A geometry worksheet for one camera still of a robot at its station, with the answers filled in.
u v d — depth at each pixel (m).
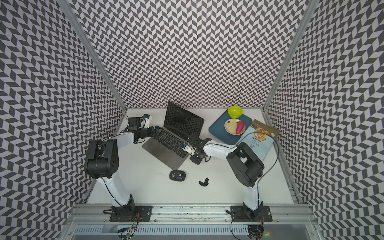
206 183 0.83
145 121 0.85
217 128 1.07
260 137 1.00
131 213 0.66
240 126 1.02
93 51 0.87
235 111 1.15
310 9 0.67
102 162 0.51
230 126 1.06
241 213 0.74
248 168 0.49
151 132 0.89
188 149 0.85
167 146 0.99
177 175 0.84
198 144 0.70
